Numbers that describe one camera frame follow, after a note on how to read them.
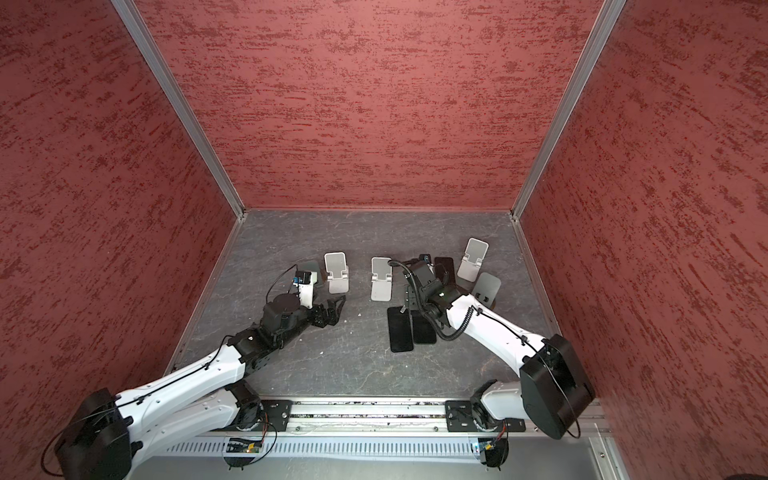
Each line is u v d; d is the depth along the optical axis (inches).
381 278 37.5
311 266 40.9
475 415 25.6
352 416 29.8
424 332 41.9
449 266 40.4
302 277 27.2
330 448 30.5
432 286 25.4
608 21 28.6
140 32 29.1
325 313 28.4
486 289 35.5
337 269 37.3
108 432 15.6
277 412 29.2
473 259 39.4
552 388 16.2
